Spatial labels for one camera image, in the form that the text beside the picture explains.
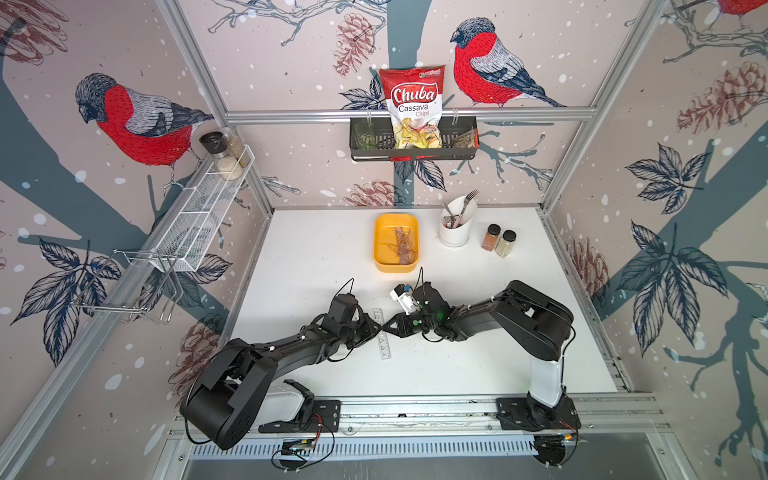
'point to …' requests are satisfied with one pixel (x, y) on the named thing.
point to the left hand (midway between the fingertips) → (386, 323)
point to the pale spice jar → (505, 245)
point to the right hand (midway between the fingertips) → (385, 328)
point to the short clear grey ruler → (383, 337)
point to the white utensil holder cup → (459, 236)
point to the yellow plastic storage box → (396, 243)
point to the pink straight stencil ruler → (406, 245)
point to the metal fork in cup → (467, 198)
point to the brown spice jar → (491, 237)
